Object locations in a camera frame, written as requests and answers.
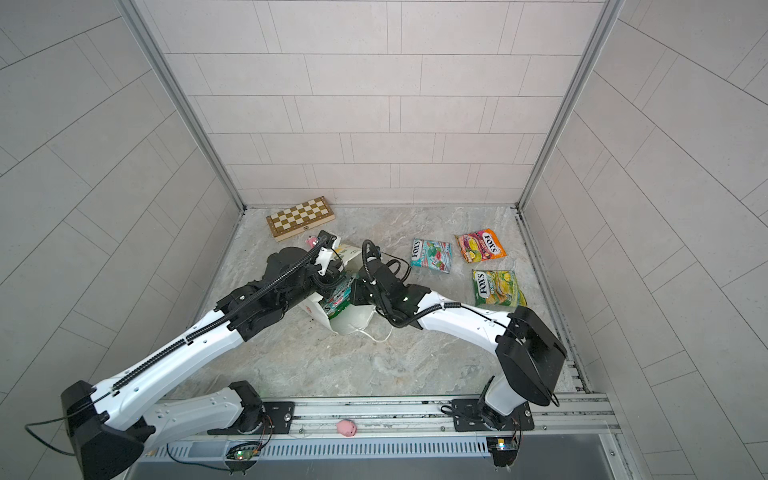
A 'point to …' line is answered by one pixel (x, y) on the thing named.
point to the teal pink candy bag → (431, 254)
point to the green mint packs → (338, 301)
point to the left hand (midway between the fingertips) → (347, 259)
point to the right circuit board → (503, 449)
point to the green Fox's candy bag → (496, 288)
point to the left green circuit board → (243, 454)
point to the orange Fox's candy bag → (481, 246)
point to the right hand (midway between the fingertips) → (348, 288)
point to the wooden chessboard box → (301, 217)
